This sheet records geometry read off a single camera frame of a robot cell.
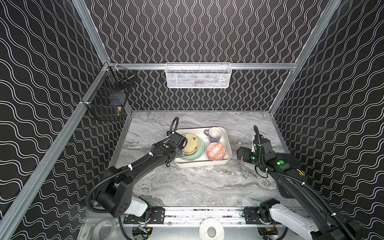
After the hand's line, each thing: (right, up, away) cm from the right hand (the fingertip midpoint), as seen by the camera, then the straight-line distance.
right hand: (245, 152), depth 80 cm
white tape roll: (-20, -35, -9) cm, 41 cm away
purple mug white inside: (-13, +9, +23) cm, 28 cm away
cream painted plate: (-29, +3, +15) cm, 33 cm away
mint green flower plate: (-24, -3, +14) cm, 28 cm away
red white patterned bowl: (-14, -1, +14) cm, 19 cm away
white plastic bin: (-21, -7, +10) cm, 24 cm away
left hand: (-39, 0, +7) cm, 40 cm away
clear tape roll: (-70, -35, -9) cm, 79 cm away
